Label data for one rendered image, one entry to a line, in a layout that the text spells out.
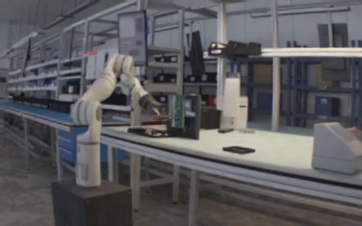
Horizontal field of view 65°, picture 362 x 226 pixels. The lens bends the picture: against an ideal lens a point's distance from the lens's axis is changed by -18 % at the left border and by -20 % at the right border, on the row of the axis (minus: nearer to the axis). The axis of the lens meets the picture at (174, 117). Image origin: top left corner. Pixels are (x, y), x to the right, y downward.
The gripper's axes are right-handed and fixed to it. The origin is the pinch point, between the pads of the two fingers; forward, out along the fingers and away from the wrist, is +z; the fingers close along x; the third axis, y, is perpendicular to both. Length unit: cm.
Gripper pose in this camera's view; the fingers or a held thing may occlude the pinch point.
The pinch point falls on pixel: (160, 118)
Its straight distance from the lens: 165.1
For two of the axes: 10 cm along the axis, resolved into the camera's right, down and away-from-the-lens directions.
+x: -3.1, 8.6, 4.1
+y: 7.7, -0.2, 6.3
